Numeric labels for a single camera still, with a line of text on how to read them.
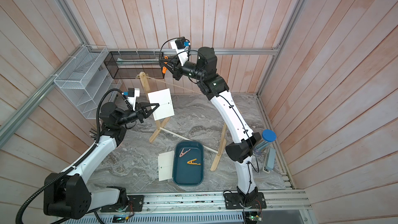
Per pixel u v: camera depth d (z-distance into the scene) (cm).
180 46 51
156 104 68
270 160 83
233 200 73
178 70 54
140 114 63
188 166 85
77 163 45
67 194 40
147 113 67
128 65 104
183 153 89
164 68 61
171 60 57
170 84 118
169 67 60
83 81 69
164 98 69
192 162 86
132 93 61
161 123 101
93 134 83
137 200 74
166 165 86
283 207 73
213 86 51
